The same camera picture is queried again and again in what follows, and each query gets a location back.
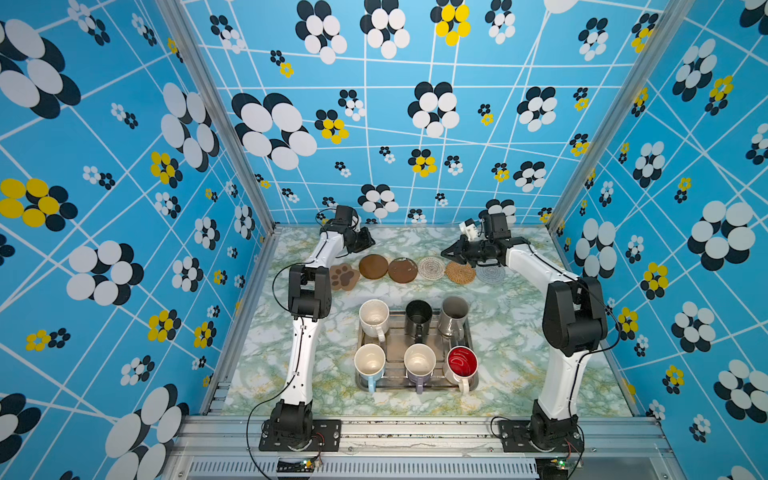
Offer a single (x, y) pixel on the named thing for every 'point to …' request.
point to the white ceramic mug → (374, 318)
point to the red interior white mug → (461, 368)
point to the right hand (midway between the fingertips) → (443, 253)
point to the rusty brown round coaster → (402, 270)
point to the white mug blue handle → (370, 362)
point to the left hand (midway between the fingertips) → (375, 239)
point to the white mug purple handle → (419, 364)
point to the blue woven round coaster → (491, 274)
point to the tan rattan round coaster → (463, 274)
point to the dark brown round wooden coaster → (373, 266)
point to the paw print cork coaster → (343, 277)
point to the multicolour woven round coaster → (431, 268)
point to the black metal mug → (417, 320)
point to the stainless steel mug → (454, 310)
